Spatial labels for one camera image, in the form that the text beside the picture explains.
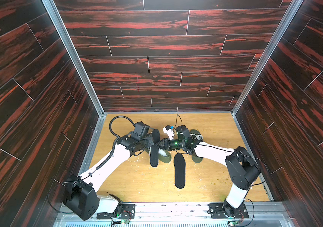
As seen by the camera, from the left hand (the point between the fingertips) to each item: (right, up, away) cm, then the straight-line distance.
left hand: (153, 140), depth 82 cm
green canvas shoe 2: (+26, -12, +5) cm, 29 cm away
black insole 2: (+17, -15, +9) cm, 24 cm away
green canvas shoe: (+7, -11, +6) cm, 14 cm away
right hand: (+3, -3, +3) cm, 5 cm away
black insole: (+1, -5, +1) cm, 6 cm away
